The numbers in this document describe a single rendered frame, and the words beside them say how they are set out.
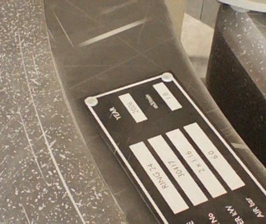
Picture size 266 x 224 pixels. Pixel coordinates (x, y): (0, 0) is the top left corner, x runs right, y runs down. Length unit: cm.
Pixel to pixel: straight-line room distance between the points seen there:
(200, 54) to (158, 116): 90
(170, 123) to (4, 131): 6
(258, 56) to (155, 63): 5
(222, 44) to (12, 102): 10
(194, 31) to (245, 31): 81
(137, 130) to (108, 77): 3
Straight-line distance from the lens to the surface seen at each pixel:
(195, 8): 52
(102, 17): 27
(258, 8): 28
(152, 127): 22
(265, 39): 27
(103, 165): 21
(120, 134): 22
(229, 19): 29
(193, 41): 111
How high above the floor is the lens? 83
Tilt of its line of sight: 44 degrees down
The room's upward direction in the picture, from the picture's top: 171 degrees clockwise
